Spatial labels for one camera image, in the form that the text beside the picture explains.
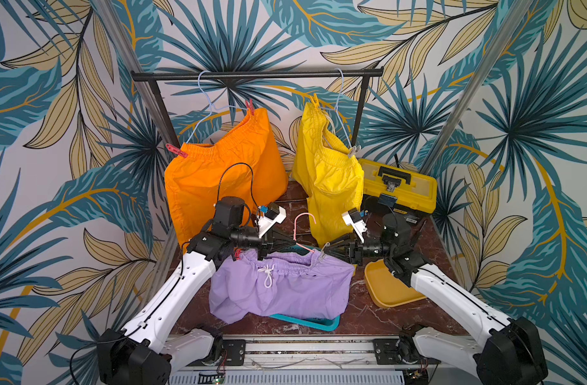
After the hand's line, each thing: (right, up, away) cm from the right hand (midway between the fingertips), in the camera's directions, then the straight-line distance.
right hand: (326, 249), depth 68 cm
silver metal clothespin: (-1, -1, -1) cm, 2 cm away
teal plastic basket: (0, -23, +3) cm, 23 cm away
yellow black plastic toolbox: (+39, +18, +26) cm, 50 cm away
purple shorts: (-13, -10, +2) cm, 17 cm away
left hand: (-10, +2, -3) cm, 10 cm away
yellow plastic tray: (+22, -16, +13) cm, 30 cm away
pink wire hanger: (-9, +6, -6) cm, 12 cm away
